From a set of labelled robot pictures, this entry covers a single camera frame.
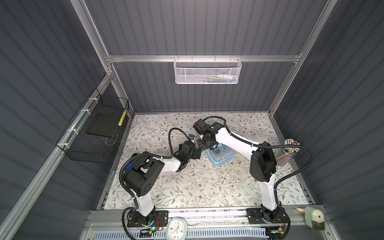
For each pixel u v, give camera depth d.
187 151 0.74
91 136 0.72
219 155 0.85
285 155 0.83
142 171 0.51
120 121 0.78
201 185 0.85
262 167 0.51
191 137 0.84
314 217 0.67
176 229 0.69
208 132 0.65
